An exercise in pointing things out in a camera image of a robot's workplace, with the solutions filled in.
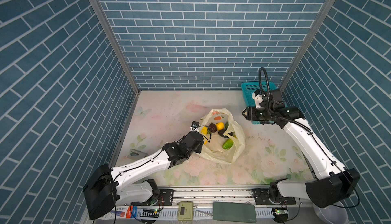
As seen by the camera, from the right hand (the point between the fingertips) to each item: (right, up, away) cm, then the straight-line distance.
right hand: (246, 110), depth 78 cm
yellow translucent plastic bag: (-9, -18, +15) cm, 25 cm away
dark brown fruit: (-17, -12, +17) cm, 26 cm away
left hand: (-24, -15, +3) cm, 29 cm away
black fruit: (-11, -14, +16) cm, 24 cm away
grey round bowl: (+38, -47, -9) cm, 62 cm away
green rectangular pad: (-8, -48, -6) cm, 49 cm away
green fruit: (-8, -20, +10) cm, 24 cm away
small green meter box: (-31, -46, -9) cm, 56 cm away
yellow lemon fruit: (-21, -13, +16) cm, 30 cm away
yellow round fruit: (-12, -11, +18) cm, 24 cm away
